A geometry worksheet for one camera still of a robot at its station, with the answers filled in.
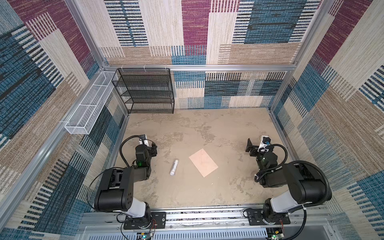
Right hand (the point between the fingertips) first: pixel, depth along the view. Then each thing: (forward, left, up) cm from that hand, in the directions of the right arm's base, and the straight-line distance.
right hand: (256, 140), depth 90 cm
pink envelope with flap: (-8, +32, -11) cm, 34 cm away
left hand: (+3, +65, -1) cm, 66 cm away
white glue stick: (-11, +49, -9) cm, 51 cm away
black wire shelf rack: (+41, +71, +7) cm, 82 cm away
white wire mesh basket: (+12, +105, +8) cm, 106 cm away
